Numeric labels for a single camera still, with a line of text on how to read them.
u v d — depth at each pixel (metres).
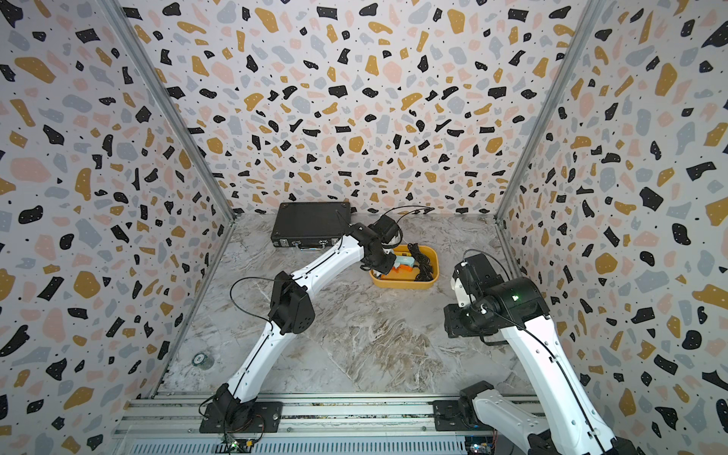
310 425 0.73
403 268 1.01
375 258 0.82
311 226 1.17
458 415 0.73
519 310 0.42
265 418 0.73
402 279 1.00
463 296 0.59
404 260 0.95
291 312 0.61
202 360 0.79
